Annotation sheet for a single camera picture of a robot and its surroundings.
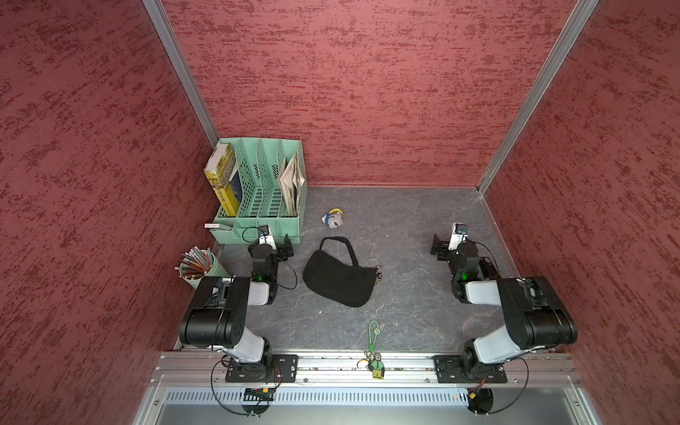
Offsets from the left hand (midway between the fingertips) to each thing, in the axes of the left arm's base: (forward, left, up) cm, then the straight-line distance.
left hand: (274, 240), depth 93 cm
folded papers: (+16, -6, +15) cm, 23 cm away
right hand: (+2, -63, 0) cm, 63 cm away
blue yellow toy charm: (+12, -21, -2) cm, 24 cm away
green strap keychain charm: (-37, -35, -7) cm, 51 cm away
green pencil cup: (-12, +21, +6) cm, 25 cm away
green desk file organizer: (+33, +14, -3) cm, 36 cm away
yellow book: (+18, +19, +17) cm, 31 cm away
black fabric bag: (-13, -23, -3) cm, 27 cm away
